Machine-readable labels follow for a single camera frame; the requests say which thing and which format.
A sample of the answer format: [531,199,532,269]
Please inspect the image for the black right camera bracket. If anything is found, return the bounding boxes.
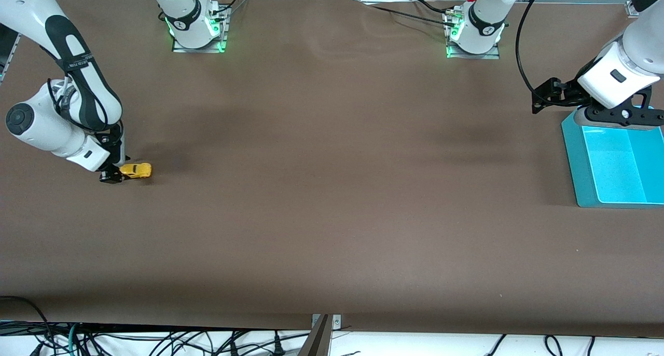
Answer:
[96,132,121,165]

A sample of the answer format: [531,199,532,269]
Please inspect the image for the teal plastic bin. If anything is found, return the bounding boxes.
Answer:
[561,112,664,209]

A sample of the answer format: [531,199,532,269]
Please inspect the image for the silver side frame rail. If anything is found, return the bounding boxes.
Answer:
[0,26,22,83]

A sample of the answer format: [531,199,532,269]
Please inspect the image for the silver table edge bracket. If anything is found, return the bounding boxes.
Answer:
[311,314,342,330]

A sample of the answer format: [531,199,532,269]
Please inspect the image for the black looped floor cable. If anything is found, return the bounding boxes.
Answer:
[0,295,53,356]

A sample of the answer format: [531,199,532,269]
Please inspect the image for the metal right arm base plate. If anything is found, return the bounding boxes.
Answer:
[172,5,228,53]

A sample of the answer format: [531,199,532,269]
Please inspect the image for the dark grey pole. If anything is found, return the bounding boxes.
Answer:
[298,314,333,356]

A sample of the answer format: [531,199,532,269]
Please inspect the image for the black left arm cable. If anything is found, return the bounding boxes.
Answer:
[515,0,551,99]

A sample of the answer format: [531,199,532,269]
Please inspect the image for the yellow toy beetle car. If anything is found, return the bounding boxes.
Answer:
[119,162,153,180]

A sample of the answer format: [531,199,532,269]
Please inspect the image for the black base connector cable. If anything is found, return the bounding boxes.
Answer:
[206,0,250,20]

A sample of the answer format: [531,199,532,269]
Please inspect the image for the long black table cable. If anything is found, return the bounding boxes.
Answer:
[358,0,458,29]

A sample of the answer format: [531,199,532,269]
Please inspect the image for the black camera bracket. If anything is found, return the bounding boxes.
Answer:
[96,132,121,165]
[583,84,664,127]

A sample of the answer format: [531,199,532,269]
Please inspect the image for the black left camera bracket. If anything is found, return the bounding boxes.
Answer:
[583,84,664,127]

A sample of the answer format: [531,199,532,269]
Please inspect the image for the short black table cable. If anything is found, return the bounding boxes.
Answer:
[412,0,457,16]

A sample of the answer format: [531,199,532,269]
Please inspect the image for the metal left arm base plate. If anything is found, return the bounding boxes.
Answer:
[446,10,502,60]

